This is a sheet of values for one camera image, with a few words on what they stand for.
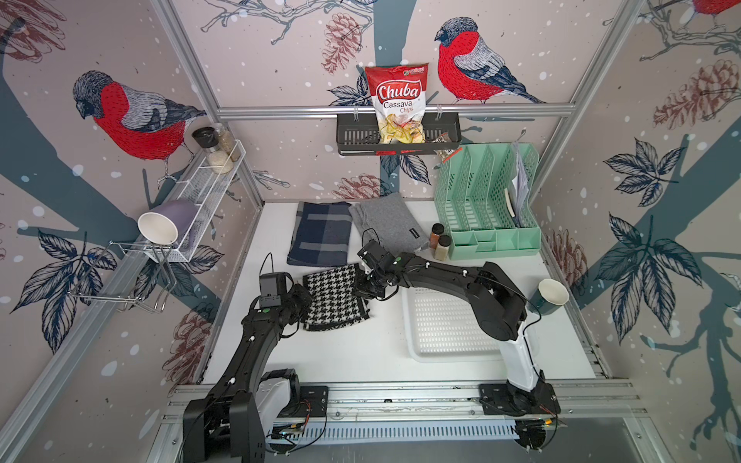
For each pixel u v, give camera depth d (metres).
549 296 0.87
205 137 0.78
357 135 0.95
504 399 0.73
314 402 0.73
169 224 0.61
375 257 0.73
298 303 0.76
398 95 0.81
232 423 0.39
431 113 0.91
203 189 0.81
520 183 0.92
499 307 0.52
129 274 0.58
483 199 1.12
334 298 0.85
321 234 1.09
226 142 0.85
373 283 0.77
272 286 0.66
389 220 1.10
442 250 0.98
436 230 1.00
